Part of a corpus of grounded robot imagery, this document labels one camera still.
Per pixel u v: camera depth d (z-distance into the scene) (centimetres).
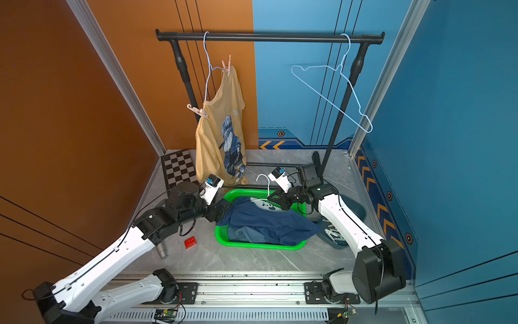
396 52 80
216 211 62
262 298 74
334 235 87
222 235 82
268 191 76
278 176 69
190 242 85
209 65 62
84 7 70
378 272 40
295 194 68
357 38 55
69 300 38
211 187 61
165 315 72
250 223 82
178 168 109
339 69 62
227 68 77
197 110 61
